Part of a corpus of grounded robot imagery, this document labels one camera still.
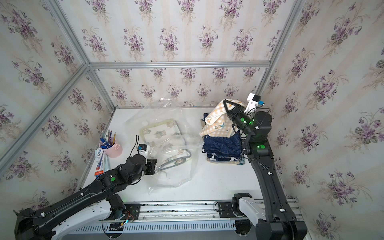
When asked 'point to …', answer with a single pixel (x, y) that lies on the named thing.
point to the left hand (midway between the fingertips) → (159, 162)
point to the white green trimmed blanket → (166, 143)
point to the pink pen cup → (112, 149)
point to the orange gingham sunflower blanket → (219, 123)
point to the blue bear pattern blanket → (213, 159)
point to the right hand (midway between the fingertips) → (225, 102)
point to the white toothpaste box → (99, 165)
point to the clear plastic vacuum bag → (160, 110)
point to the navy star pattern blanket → (217, 147)
